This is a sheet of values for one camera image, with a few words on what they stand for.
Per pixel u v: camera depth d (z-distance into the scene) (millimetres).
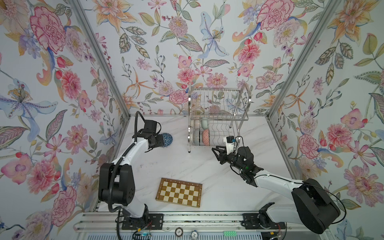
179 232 719
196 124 1008
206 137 904
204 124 988
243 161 643
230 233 696
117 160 471
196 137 913
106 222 764
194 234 672
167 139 1037
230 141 720
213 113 1274
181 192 805
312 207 425
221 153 750
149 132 705
